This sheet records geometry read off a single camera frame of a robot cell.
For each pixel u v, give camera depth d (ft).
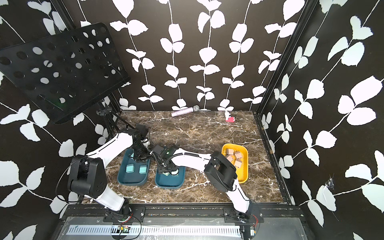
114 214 2.21
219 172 1.63
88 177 1.47
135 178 2.75
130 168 2.87
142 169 2.83
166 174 2.70
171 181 2.82
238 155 3.08
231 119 3.77
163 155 2.20
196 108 3.89
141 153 2.44
